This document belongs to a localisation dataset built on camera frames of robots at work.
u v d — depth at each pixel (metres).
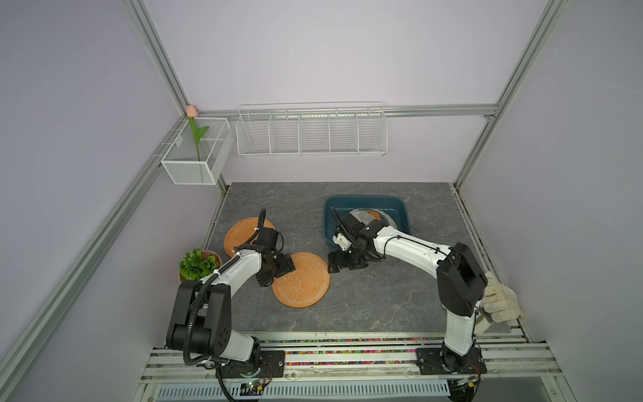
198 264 0.78
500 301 0.83
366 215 1.07
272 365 0.74
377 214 1.08
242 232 1.04
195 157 0.89
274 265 0.78
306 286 0.89
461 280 0.49
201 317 0.44
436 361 0.74
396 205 1.11
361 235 0.65
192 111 0.89
